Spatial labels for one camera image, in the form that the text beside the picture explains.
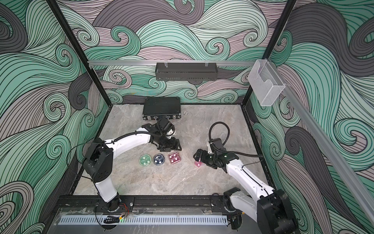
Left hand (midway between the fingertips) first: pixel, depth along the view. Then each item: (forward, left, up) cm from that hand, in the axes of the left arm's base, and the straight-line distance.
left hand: (177, 148), depth 83 cm
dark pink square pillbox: (-1, +2, -10) cm, 10 cm away
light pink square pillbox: (-5, -13, -10) cm, 17 cm away
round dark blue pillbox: (-3, +12, -9) cm, 15 cm away
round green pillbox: (-3, +21, -9) cm, 23 cm away
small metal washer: (+36, -5, -9) cm, 38 cm away
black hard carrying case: (+43, +18, -11) cm, 48 cm away
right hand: (-5, -12, -4) cm, 14 cm away
